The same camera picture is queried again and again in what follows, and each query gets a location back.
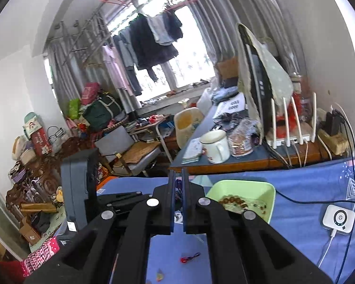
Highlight pink hanging garment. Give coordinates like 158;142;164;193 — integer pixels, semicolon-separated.
102;45;131;91

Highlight thick black cable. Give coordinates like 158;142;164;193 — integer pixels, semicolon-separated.
275;189;355;206

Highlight red bead on black cord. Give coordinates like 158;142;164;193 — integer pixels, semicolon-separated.
180;253;201;263

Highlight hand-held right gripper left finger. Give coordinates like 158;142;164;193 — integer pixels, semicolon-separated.
24;170;177;284

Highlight wooden desk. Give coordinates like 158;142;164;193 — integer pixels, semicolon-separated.
169;106;352;173

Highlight blue cable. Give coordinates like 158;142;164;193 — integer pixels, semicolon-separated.
334;232;355;284

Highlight green plastic basin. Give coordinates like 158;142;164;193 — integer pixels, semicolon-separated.
205;180;276;225

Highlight white cable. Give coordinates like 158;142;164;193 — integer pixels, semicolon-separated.
316;229;336;268

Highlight grey curtain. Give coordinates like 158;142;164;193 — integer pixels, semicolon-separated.
44;44;142;116
177;0;284;74

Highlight printed paper sheet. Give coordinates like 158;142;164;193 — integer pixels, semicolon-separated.
213;93;246;119

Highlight red bag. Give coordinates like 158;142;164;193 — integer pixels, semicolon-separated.
81;82;101;105

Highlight blue printed tablecloth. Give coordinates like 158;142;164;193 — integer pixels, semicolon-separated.
96;157;355;284

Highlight dark hanging garment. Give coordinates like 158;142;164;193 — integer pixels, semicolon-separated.
163;9;184;40

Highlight grey hanging shirt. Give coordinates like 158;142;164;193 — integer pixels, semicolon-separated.
146;13;173;46

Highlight white router with antennas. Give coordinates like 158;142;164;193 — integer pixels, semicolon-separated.
266;92;318;150

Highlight beige power strip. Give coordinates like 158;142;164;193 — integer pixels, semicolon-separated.
318;129;350;156

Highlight small white square device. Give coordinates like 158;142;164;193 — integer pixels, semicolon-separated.
322;204;355;234

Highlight dark green duffel bag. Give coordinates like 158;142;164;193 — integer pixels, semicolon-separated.
83;93;125;131

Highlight metal clothes drying rack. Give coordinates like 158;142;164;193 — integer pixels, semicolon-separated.
47;9;113;68

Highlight brown wooden bead bracelet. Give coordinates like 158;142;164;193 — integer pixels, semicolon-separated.
219;195;246;208

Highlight white enamel mug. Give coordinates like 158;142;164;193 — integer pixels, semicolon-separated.
200;129;231;164

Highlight small folding table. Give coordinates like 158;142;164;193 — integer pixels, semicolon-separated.
133;115;172;154

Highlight glass jar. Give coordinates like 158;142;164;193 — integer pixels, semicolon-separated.
290;72;314;122

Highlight dark hanging jacket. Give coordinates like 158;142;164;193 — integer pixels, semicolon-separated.
129;15;179;70

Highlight grey-blue hanging pants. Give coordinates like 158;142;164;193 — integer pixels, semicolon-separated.
114;34;144;97

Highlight cardboard box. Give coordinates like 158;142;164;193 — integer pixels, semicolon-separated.
216;58;240;79

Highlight person's left forearm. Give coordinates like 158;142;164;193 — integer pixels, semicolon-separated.
21;238;61;276

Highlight black charger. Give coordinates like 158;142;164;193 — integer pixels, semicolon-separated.
325;112;345;135

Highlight clear plastic bag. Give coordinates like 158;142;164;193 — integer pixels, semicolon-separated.
228;120;255;157

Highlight black monitor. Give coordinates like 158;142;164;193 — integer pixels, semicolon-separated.
238;24;274;137

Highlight pink clothes hanger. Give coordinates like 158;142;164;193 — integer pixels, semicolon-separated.
100;0;132;8
163;0;198;12

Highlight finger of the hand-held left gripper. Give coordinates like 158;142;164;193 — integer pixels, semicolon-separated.
96;193;153;211

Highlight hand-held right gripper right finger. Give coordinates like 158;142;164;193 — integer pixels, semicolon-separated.
182;169;333;284

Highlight grey folding chair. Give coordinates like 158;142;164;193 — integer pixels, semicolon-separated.
95;126;162;178

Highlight pale bead bracelet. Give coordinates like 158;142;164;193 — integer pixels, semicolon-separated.
243;200;270;215

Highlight beige plastic chair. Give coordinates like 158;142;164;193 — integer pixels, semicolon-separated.
174;107;204;148

